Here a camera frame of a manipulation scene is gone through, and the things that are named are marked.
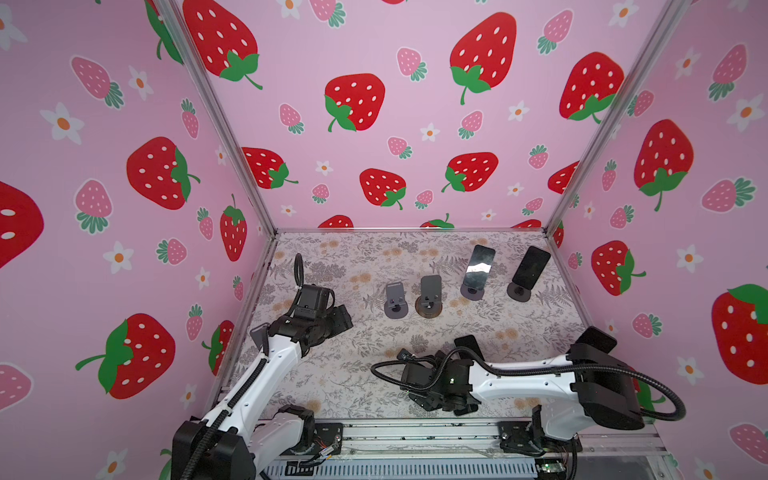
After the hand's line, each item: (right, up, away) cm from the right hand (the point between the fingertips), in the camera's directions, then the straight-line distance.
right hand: (423, 377), depth 80 cm
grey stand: (-8, +17, +16) cm, 24 cm away
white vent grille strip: (-7, -18, -10) cm, 22 cm away
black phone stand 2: (+36, +30, +14) cm, 49 cm away
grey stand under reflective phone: (+19, +21, +21) cm, 35 cm away
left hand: (-23, +15, +3) cm, 28 cm away
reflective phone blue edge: (+20, +30, +15) cm, 39 cm away
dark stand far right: (+36, +21, +23) cm, 47 cm away
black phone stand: (+16, +7, +11) cm, 20 cm away
